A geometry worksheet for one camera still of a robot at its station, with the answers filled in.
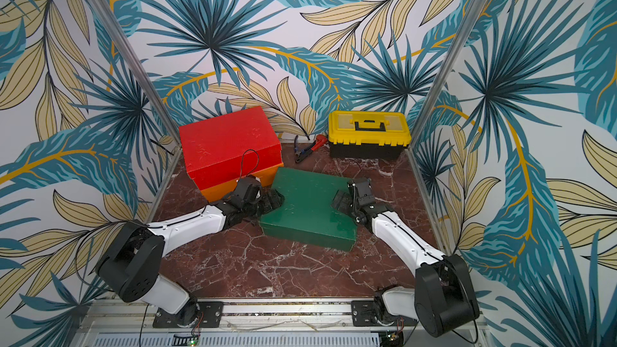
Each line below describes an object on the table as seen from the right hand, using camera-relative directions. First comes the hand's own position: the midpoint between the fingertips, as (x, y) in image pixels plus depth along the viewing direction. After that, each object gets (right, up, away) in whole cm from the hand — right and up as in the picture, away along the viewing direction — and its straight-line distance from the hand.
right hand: (344, 203), depth 88 cm
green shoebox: (-14, -2, -5) cm, 15 cm away
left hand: (-25, -1, 0) cm, 25 cm away
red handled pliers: (-8, +26, +30) cm, 41 cm away
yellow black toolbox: (+12, +27, +14) cm, 33 cm away
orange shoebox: (-30, +9, +9) cm, 33 cm away
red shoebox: (-42, +21, +1) cm, 47 cm away
